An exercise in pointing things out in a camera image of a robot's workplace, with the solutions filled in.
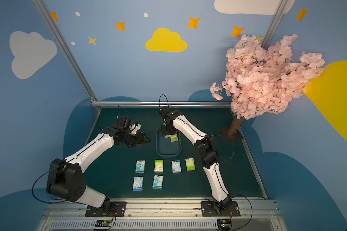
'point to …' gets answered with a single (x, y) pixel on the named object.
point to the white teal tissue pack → (157, 182)
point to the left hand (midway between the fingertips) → (146, 140)
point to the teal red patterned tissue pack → (140, 166)
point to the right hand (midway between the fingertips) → (169, 131)
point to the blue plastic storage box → (165, 147)
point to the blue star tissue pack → (176, 166)
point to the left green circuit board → (103, 223)
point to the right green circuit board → (224, 224)
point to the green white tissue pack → (158, 167)
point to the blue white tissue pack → (138, 184)
